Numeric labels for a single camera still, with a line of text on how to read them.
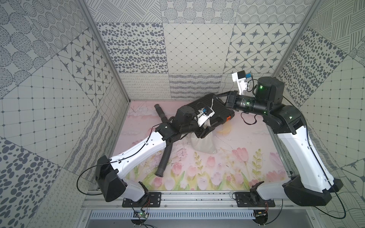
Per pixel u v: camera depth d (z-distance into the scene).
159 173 0.80
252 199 0.66
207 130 0.61
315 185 0.37
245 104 0.47
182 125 0.53
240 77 0.50
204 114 0.58
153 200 0.74
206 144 0.80
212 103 0.59
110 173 0.40
